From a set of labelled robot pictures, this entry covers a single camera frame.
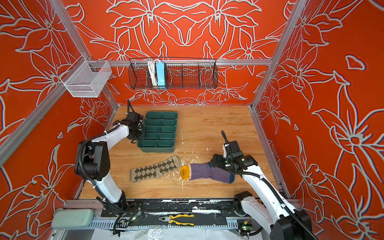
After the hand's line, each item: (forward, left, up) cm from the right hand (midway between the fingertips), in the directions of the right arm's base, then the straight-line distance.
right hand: (214, 162), depth 80 cm
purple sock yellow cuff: (-2, +5, -8) cm, 9 cm away
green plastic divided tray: (+23, +34, -3) cm, 41 cm away
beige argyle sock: (-2, +34, -7) cm, 35 cm away
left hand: (+21, +46, -2) cm, 51 cm away
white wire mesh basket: (+47, +79, +24) cm, 95 cm away
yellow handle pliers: (-25, +24, -6) cm, 35 cm away
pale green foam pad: (-24, +69, -4) cm, 74 cm away
